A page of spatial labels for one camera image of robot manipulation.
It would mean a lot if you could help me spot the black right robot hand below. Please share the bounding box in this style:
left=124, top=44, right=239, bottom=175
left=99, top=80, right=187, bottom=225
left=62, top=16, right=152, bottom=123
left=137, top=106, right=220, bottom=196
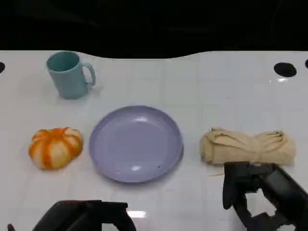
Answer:
left=222, top=161, right=308, bottom=231

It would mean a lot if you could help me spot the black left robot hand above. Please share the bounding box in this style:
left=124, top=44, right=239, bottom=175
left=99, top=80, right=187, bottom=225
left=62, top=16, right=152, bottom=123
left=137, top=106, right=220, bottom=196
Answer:
left=32, top=200, right=137, bottom=231

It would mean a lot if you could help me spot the beige towel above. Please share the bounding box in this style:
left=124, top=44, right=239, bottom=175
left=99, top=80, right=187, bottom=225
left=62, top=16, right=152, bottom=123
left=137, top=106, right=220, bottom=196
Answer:
left=199, top=127, right=296, bottom=167

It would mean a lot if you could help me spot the orange and white bread roll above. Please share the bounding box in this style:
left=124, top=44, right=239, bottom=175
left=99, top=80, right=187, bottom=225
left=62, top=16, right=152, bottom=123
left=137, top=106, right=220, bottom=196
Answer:
left=28, top=127, right=84, bottom=170

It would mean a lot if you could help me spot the lilac plate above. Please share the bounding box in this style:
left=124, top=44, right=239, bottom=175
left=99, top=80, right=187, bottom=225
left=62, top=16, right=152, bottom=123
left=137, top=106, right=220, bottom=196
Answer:
left=89, top=105, right=184, bottom=184

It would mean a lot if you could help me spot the pale green mug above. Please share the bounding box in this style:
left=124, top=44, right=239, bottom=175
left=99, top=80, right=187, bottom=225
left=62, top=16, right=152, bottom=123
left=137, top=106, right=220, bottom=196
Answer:
left=46, top=51, right=97, bottom=100

